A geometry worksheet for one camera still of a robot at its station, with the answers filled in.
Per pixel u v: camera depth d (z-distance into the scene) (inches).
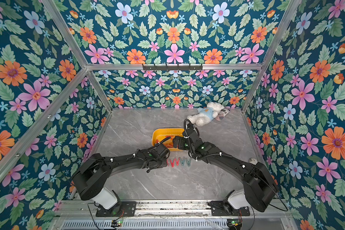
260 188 16.4
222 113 43.8
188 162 35.5
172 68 36.6
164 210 29.5
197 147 24.4
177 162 35.5
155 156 27.1
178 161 35.7
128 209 29.0
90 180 17.4
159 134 40.7
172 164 34.9
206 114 41.7
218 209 28.3
